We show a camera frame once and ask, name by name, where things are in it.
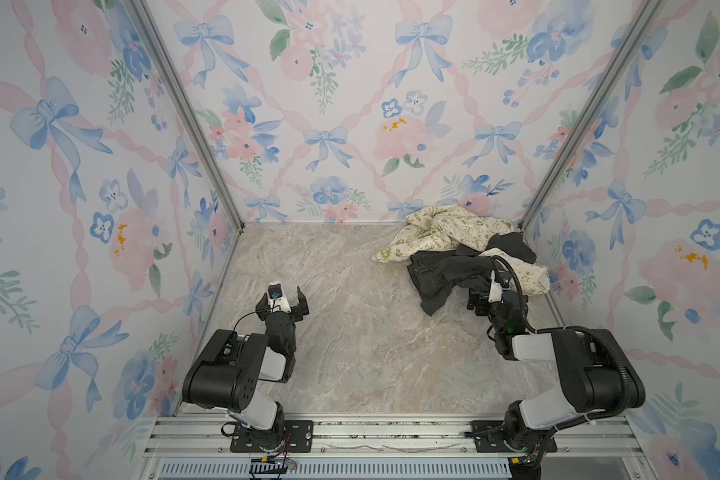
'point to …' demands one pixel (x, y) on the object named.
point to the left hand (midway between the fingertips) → (284, 289)
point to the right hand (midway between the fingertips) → (486, 286)
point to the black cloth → (437, 273)
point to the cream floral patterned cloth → (442, 226)
